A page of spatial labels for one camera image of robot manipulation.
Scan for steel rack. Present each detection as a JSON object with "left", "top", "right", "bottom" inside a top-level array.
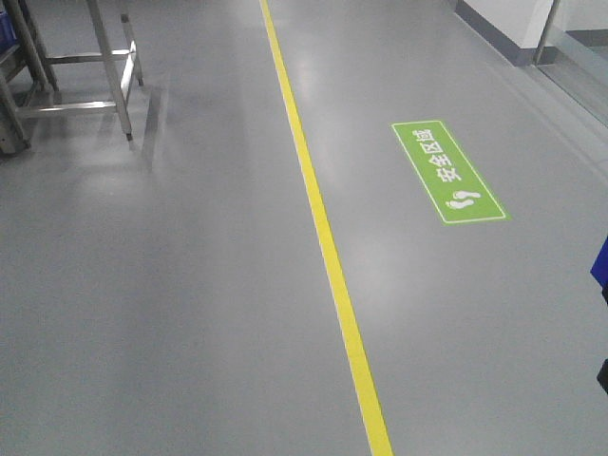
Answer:
[{"left": 0, "top": 0, "right": 61, "bottom": 156}]

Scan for blue slant-cornered plastic box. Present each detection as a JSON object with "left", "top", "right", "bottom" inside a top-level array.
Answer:
[{"left": 590, "top": 234, "right": 608, "bottom": 292}]

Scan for steel table frame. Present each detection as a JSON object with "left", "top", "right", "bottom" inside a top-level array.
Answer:
[{"left": 13, "top": 0, "right": 145, "bottom": 143}]

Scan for steel door post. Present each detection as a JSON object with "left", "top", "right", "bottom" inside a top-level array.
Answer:
[{"left": 532, "top": 0, "right": 563, "bottom": 67}]

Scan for blue plastic bin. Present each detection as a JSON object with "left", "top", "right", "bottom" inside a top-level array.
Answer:
[{"left": 0, "top": 9, "right": 19, "bottom": 49}]

